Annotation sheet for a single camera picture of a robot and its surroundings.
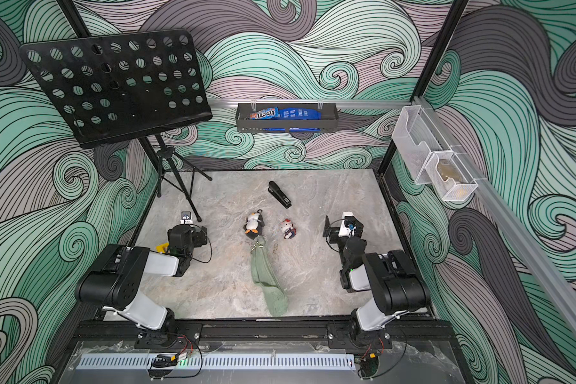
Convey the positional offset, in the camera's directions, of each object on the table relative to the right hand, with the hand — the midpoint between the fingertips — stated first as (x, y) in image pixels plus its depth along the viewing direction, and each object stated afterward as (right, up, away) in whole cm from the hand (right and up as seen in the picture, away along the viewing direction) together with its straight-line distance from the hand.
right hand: (343, 217), depth 88 cm
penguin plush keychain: (-35, -4, +6) cm, 36 cm away
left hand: (-61, -4, +6) cm, 62 cm away
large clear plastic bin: (+31, +32, +5) cm, 45 cm away
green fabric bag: (-25, -21, -21) cm, 39 cm away
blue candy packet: (-22, +41, +4) cm, 46 cm away
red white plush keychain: (-22, -5, +7) cm, 23 cm away
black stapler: (-25, +8, +19) cm, 32 cm away
